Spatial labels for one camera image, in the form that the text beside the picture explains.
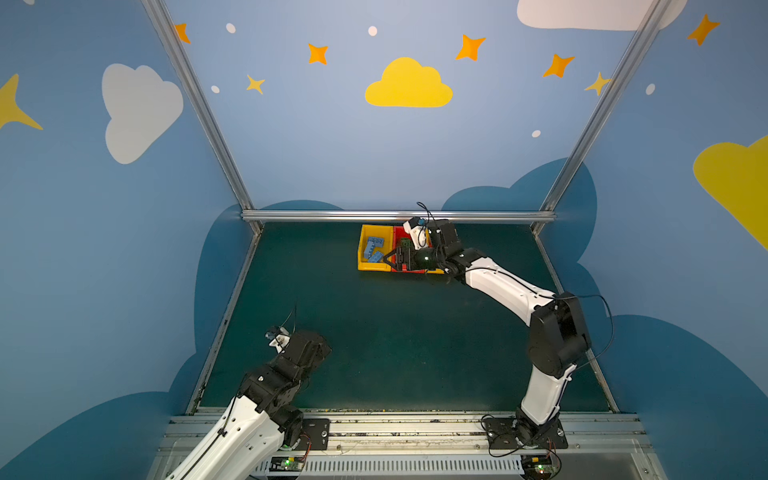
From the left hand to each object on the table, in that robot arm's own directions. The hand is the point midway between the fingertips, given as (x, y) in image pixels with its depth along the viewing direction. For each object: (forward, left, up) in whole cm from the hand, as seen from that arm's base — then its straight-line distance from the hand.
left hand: (322, 350), depth 80 cm
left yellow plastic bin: (+48, -15, -2) cm, 50 cm away
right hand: (+25, -20, +12) cm, 34 cm away
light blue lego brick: (+44, -11, -6) cm, 46 cm away
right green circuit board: (-24, -55, -10) cm, 61 cm away
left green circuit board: (-25, +6, -9) cm, 27 cm away
